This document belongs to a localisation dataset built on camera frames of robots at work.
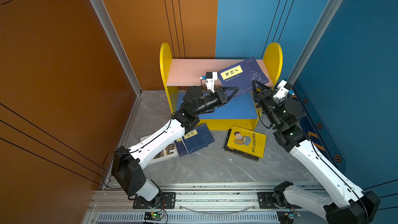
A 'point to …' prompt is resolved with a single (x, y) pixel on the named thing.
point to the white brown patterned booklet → (170, 152)
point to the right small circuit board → (286, 217)
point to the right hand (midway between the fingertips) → (249, 80)
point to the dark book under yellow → (237, 152)
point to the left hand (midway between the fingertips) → (239, 88)
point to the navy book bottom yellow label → (181, 149)
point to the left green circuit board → (153, 216)
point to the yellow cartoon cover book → (247, 140)
